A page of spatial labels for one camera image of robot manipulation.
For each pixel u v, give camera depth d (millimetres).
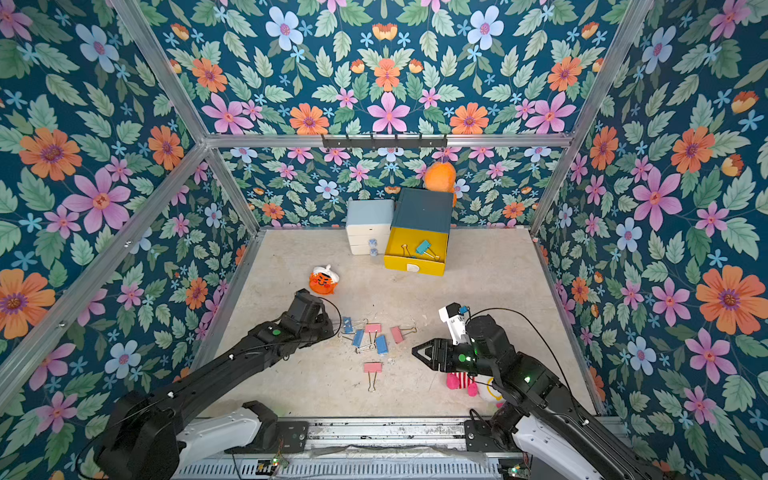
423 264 851
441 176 964
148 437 395
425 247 932
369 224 987
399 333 907
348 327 911
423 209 976
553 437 575
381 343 910
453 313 640
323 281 983
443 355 594
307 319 663
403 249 935
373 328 932
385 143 929
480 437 735
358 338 907
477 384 780
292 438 734
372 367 861
